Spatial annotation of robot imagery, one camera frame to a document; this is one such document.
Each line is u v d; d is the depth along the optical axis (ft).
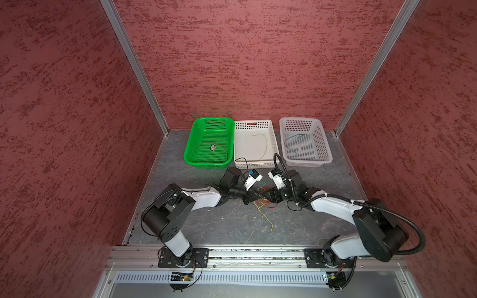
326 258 2.18
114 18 2.40
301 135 3.86
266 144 3.71
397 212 2.54
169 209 1.64
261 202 2.94
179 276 2.39
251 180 2.54
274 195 2.54
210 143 3.71
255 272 2.38
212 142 3.71
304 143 3.75
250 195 2.46
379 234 1.42
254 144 3.74
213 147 3.64
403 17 2.39
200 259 2.42
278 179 2.65
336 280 2.33
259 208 2.78
